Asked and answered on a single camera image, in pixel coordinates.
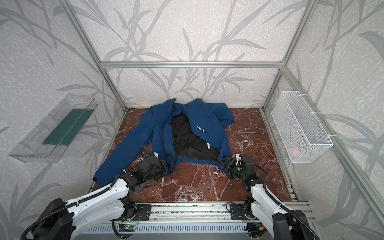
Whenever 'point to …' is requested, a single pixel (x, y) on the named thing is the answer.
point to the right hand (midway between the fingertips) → (220, 158)
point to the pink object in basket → (294, 151)
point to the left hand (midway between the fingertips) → (176, 161)
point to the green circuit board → (127, 227)
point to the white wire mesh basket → (303, 137)
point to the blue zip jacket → (174, 131)
